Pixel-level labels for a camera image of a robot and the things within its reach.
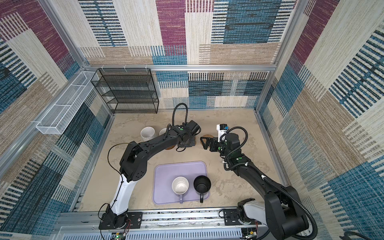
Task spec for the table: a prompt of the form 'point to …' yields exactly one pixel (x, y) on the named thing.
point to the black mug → (202, 184)
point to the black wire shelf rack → (127, 90)
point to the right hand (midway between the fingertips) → (206, 140)
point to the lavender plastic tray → (163, 175)
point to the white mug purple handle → (180, 185)
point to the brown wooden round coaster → (169, 148)
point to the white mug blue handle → (162, 131)
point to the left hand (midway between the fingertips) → (191, 141)
